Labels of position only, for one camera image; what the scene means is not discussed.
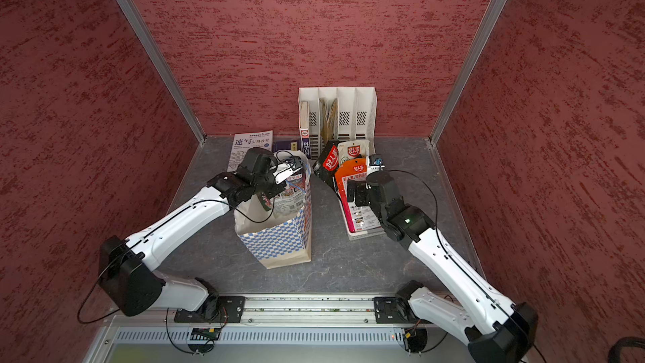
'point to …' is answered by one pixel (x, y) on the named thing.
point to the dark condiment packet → (359, 218)
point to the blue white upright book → (304, 129)
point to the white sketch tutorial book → (244, 141)
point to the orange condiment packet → (351, 169)
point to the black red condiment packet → (326, 165)
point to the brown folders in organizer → (328, 118)
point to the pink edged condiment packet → (291, 199)
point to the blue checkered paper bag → (283, 234)
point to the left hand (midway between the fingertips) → (279, 176)
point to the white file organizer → (338, 113)
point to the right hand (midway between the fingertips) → (361, 185)
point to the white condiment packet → (349, 150)
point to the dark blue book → (291, 145)
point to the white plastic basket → (359, 235)
